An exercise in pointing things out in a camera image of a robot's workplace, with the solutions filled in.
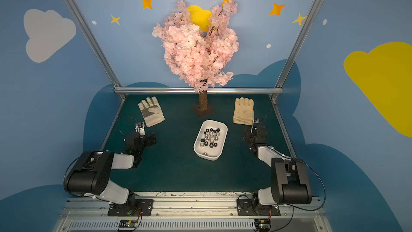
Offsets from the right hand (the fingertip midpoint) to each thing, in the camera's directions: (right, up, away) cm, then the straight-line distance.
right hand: (255, 129), depth 95 cm
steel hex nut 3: (-24, -2, +7) cm, 25 cm away
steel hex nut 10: (-24, -9, +1) cm, 26 cm away
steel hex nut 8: (-33, -10, +1) cm, 34 cm away
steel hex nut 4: (-27, -5, +5) cm, 28 cm away
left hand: (-66, -1, 0) cm, 66 cm away
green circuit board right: (-4, -42, -22) cm, 47 cm away
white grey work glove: (-69, +11, +17) cm, 72 cm away
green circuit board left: (-65, -40, -23) cm, 80 cm away
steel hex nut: (-29, -1, +7) cm, 30 cm away
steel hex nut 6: (-32, -7, +2) cm, 33 cm away
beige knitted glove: (-3, +10, +17) cm, 20 cm away
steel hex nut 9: (-27, -10, +1) cm, 28 cm away
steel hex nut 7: (-26, -7, +2) cm, 27 cm away
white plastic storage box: (-25, -14, -2) cm, 29 cm away
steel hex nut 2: (-22, -1, +7) cm, 23 cm away
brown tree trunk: (-32, +18, +11) cm, 38 cm away
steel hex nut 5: (-24, -6, +4) cm, 25 cm away
